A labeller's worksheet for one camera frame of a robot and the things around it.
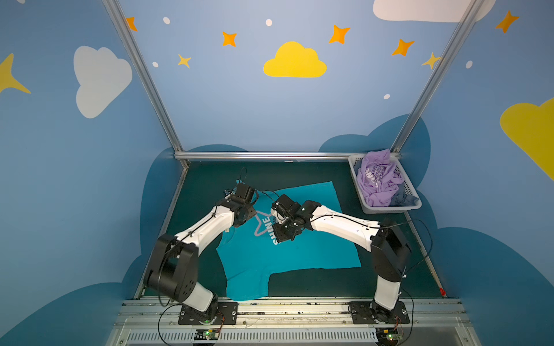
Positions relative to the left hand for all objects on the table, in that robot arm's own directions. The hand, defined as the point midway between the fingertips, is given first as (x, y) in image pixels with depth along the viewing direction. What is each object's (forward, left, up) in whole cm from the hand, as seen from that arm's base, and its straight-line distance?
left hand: (251, 212), depth 91 cm
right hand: (-10, -11, 0) cm, 15 cm away
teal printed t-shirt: (-18, 0, -2) cm, 18 cm away
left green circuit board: (-42, +12, -9) cm, 45 cm away
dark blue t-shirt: (+12, -70, -4) cm, 71 cm away
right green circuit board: (-42, -50, -10) cm, 66 cm away
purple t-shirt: (+19, -59, +3) cm, 62 cm away
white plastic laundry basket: (+34, -52, -3) cm, 62 cm away
